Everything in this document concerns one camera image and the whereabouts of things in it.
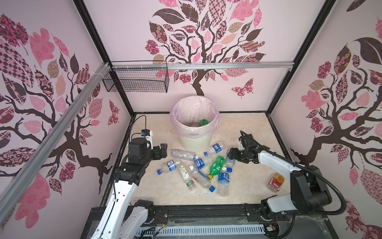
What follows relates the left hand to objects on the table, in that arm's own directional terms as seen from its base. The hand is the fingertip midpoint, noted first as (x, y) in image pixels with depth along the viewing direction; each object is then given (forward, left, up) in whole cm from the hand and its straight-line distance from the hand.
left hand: (159, 148), depth 74 cm
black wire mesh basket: (+47, +18, +12) cm, 51 cm away
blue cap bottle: (-2, -4, -17) cm, 17 cm away
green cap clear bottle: (-7, -13, -16) cm, 22 cm away
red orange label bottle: (-13, -62, -14) cm, 65 cm away
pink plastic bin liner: (+29, -13, -4) cm, 32 cm away
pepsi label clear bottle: (+10, -32, -17) cm, 38 cm away
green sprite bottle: (-3, -31, -16) cm, 35 cm away
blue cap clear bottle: (-10, -23, -21) cm, 33 cm away
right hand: (+5, -42, -16) cm, 45 cm away
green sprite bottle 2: (+25, -24, -9) cm, 36 cm away
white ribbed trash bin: (+8, -19, -10) cm, 23 cm away
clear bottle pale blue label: (0, -40, -16) cm, 43 cm away
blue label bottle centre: (-1, -22, -15) cm, 27 cm away
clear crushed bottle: (+5, -12, -17) cm, 21 cm away
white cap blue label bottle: (-11, -35, -19) cm, 41 cm away
